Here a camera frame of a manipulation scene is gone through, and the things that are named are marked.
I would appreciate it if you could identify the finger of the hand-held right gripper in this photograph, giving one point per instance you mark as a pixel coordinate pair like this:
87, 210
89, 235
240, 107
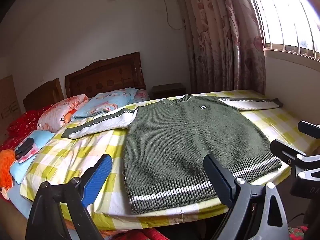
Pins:
310, 128
285, 151

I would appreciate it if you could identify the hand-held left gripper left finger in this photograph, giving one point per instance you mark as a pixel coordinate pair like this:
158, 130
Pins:
98, 180

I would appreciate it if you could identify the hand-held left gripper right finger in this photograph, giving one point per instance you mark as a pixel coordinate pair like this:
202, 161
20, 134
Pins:
218, 180

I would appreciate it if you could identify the green knitted sweater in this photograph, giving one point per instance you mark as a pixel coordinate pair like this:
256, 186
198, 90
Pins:
187, 135

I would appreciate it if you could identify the yellow checkered bed sheet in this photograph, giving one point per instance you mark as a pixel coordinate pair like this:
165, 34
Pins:
75, 150

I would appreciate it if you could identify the light blue pillow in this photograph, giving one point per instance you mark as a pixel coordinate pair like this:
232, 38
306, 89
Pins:
41, 136

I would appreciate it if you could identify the pink floral pillow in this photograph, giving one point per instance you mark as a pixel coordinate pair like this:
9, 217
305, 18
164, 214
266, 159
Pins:
60, 115

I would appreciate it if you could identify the blue floral pillow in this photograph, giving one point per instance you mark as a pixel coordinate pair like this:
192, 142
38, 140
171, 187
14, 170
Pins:
110, 102

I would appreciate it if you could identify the black small object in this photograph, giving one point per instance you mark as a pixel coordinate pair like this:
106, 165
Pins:
23, 148

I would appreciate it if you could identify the orange fuzzy toy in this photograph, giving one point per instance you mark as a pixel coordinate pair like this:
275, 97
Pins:
6, 167

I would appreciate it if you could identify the red patterned blanket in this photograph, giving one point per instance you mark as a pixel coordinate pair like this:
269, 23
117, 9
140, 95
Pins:
22, 125

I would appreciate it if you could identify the small wooden headboard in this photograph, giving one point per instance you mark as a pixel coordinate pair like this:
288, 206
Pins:
45, 96

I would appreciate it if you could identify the dark wooden nightstand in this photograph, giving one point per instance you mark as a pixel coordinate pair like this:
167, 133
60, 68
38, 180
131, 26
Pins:
168, 91

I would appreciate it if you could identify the large wooden headboard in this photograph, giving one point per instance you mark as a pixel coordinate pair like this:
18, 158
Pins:
105, 77

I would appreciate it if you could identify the barred window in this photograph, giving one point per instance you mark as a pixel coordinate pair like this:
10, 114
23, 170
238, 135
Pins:
285, 17

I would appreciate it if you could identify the brown cardboard box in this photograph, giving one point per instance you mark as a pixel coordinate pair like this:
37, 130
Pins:
8, 105

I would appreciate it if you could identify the pink floral curtain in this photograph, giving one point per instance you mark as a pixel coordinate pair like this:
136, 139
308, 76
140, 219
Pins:
215, 37

